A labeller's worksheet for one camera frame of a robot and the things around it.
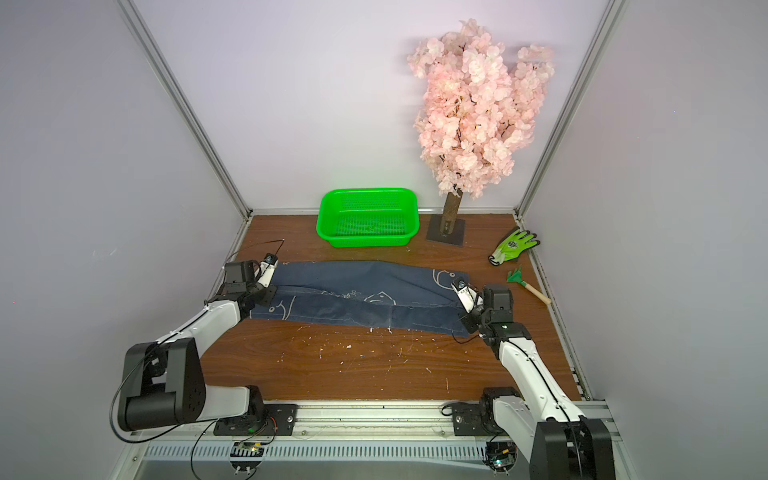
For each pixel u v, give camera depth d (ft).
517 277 3.29
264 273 2.66
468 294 2.45
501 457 2.28
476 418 2.38
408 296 3.05
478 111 2.18
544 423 1.35
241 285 2.31
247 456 2.37
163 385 1.40
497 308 2.10
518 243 3.60
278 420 2.39
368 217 3.86
